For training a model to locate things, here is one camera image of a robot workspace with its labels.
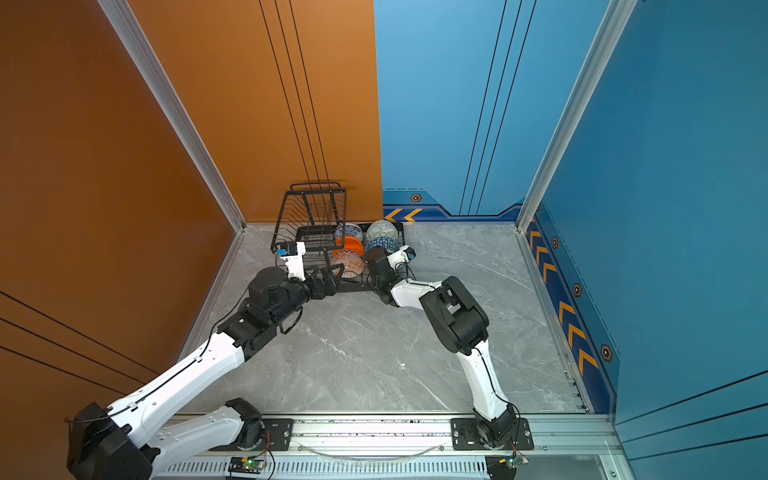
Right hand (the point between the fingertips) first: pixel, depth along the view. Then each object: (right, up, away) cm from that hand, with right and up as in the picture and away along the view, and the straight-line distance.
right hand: (370, 248), depth 100 cm
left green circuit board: (-27, -52, -29) cm, 66 cm away
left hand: (-7, -4, -25) cm, 27 cm away
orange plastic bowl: (-7, +2, +1) cm, 7 cm away
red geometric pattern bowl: (-6, -5, +3) cm, 8 cm away
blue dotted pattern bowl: (+5, +2, +8) cm, 10 cm away
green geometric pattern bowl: (+3, +8, +12) cm, 15 cm away
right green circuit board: (+37, -50, -31) cm, 69 cm away
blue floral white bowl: (-8, +7, +11) cm, 15 cm away
